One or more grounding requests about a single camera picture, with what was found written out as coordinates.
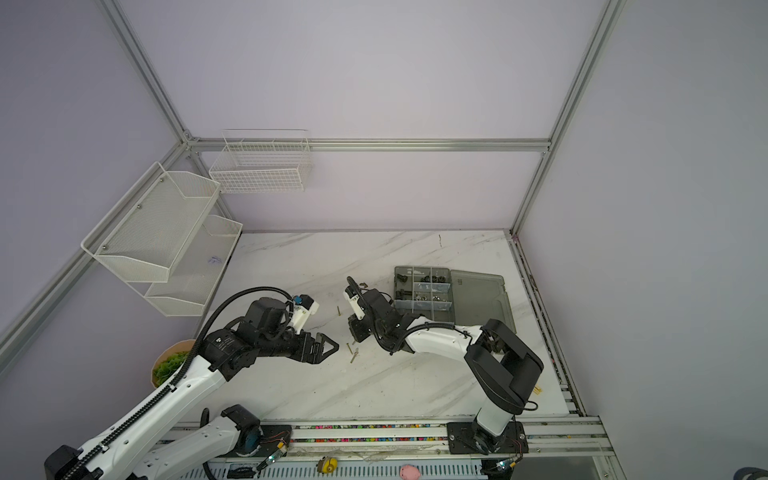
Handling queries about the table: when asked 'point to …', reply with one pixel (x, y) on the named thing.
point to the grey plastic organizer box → (461, 297)
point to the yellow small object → (327, 465)
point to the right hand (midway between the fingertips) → (349, 317)
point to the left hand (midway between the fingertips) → (323, 347)
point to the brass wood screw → (339, 313)
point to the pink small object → (409, 472)
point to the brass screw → (355, 354)
